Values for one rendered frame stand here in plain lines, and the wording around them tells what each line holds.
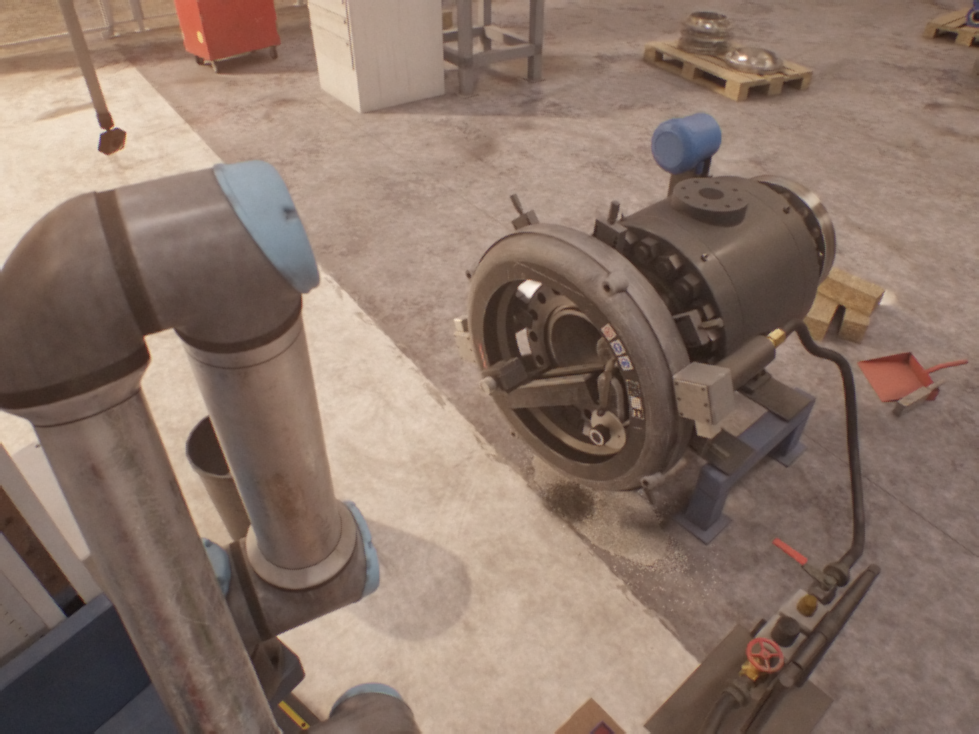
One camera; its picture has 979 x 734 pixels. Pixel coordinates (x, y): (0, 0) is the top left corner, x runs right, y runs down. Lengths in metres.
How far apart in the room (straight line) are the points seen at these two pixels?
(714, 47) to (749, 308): 4.78
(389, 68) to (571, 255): 3.96
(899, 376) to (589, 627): 1.76
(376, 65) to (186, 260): 4.86
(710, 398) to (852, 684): 0.98
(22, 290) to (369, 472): 1.92
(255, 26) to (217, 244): 6.26
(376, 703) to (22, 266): 0.57
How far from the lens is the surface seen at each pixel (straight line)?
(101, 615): 1.12
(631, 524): 2.26
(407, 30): 5.43
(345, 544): 0.98
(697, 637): 2.10
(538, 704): 1.94
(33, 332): 0.56
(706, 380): 1.52
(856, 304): 3.29
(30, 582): 1.08
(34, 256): 0.57
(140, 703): 1.27
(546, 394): 1.83
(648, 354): 1.54
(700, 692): 2.01
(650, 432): 1.64
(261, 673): 1.16
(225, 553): 1.03
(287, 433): 0.71
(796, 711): 2.07
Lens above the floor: 1.78
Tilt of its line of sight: 40 degrees down
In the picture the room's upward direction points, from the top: straight up
